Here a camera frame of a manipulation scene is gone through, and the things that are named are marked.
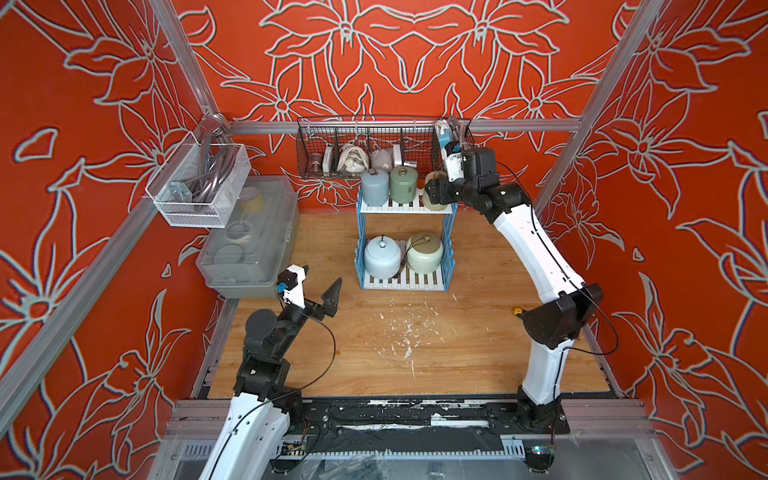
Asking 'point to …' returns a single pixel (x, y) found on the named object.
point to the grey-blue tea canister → (375, 188)
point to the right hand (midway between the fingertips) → (432, 179)
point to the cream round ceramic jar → (425, 253)
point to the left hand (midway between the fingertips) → (322, 272)
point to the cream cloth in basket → (353, 159)
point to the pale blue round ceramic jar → (382, 257)
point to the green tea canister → (403, 184)
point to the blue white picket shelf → (409, 280)
